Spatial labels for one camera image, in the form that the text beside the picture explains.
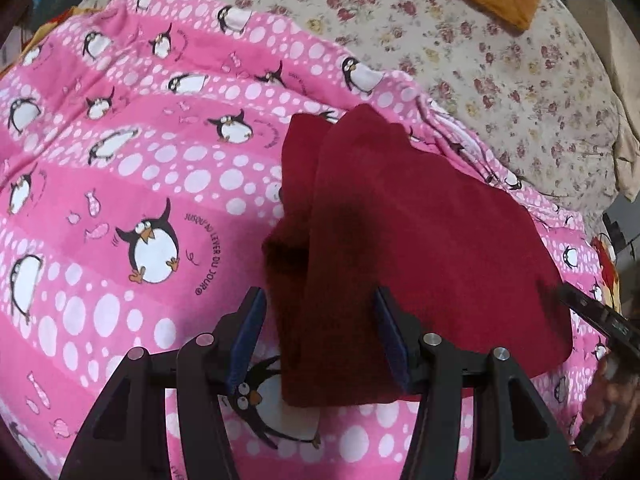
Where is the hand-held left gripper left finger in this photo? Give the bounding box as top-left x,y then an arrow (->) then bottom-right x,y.
59,286 -> 268,480

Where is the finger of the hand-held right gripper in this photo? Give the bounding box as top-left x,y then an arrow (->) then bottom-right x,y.
556,283 -> 640,356

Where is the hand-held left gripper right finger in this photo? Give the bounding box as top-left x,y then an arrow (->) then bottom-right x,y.
372,286 -> 583,480

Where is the dark red fleece garment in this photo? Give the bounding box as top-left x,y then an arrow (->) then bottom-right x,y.
262,104 -> 573,408

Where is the person's right hand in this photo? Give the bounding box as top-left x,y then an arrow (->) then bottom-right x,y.
580,347 -> 640,458

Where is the red and yellow blanket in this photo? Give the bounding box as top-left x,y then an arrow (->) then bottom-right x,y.
590,232 -> 623,316

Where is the cream pillow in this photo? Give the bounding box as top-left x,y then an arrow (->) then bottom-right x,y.
612,95 -> 640,201

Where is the pink penguin print blanket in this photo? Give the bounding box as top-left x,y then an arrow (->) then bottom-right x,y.
0,0 -> 626,480

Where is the floral bed sheet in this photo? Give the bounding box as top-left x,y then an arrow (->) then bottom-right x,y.
82,0 -> 623,211

